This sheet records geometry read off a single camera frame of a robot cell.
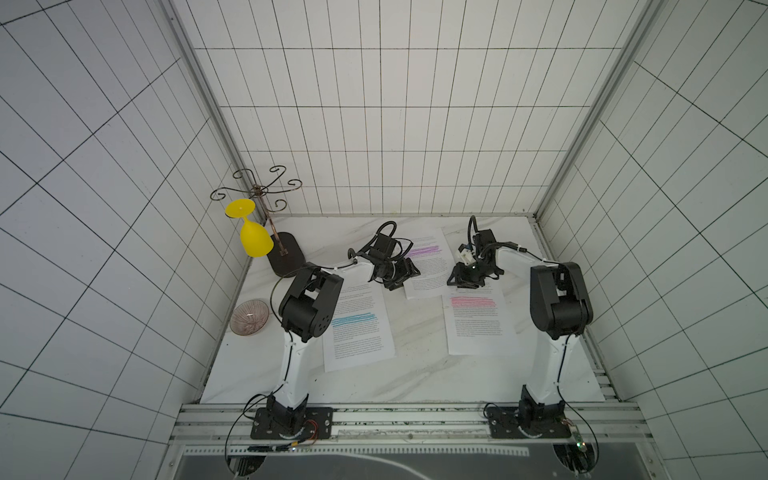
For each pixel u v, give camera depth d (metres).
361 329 0.90
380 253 0.82
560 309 0.54
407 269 0.89
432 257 1.07
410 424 0.74
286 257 1.07
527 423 0.66
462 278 0.88
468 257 0.94
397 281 0.90
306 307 0.56
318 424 0.73
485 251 0.76
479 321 0.90
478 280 0.87
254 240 0.82
